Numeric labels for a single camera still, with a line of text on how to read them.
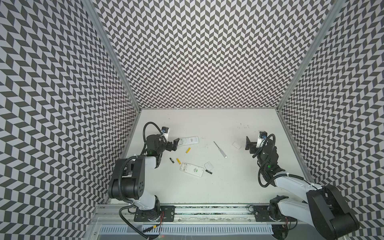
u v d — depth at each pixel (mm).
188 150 960
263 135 707
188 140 990
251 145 762
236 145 990
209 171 873
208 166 890
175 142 848
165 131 806
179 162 911
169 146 835
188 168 867
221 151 963
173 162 908
